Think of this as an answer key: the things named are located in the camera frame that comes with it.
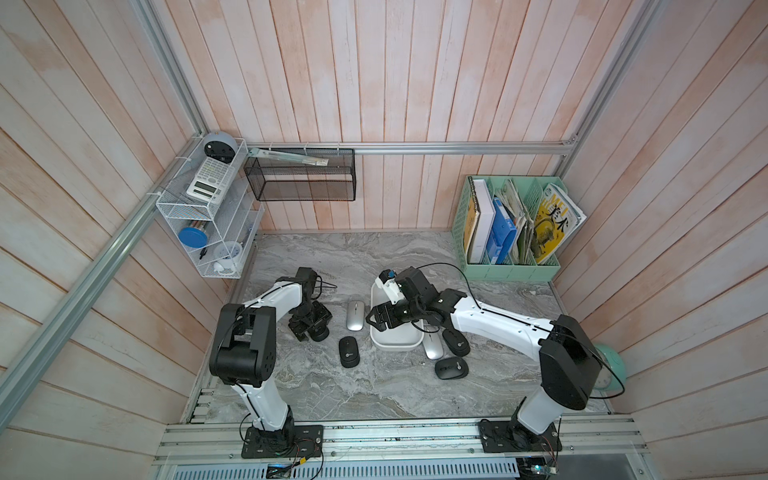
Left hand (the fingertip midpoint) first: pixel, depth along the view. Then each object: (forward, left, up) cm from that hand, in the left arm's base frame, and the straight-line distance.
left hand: (320, 329), depth 93 cm
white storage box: (-3, -26, +2) cm, 26 cm away
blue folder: (+26, -58, +17) cm, 66 cm away
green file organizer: (+38, -66, +23) cm, 80 cm away
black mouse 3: (-5, -42, +2) cm, 42 cm away
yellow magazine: (+31, -78, +19) cm, 86 cm away
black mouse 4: (-12, -39, +1) cm, 41 cm away
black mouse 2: (-8, -10, +2) cm, 13 cm away
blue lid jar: (+11, +30, +30) cm, 44 cm away
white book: (+26, -53, +14) cm, 60 cm away
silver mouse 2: (-5, -35, +1) cm, 35 cm away
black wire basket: (+49, +9, +23) cm, 55 cm away
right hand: (-1, -17, +12) cm, 21 cm away
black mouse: (-2, 0, +2) cm, 3 cm away
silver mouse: (+3, -11, 0) cm, 11 cm away
